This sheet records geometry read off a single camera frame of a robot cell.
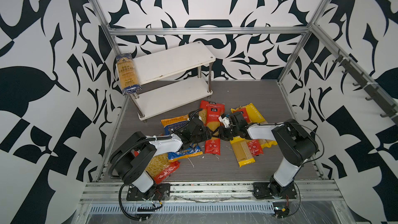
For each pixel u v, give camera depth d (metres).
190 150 0.83
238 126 0.76
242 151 0.85
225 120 0.89
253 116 0.99
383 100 0.54
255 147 0.85
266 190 0.74
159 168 0.78
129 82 0.70
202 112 0.99
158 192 0.73
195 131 0.70
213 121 0.93
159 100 1.05
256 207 0.71
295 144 0.49
